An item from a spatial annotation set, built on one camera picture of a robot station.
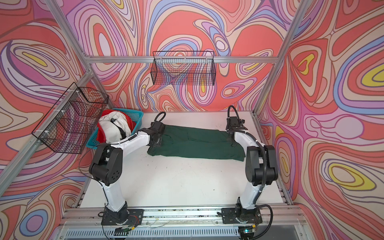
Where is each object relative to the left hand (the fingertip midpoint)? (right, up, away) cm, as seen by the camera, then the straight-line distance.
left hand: (153, 140), depth 96 cm
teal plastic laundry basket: (-13, +16, +5) cm, 22 cm away
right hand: (+55, 0, -1) cm, 55 cm away
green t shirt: (+24, -2, +4) cm, 25 cm away
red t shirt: (-33, +4, -3) cm, 33 cm away
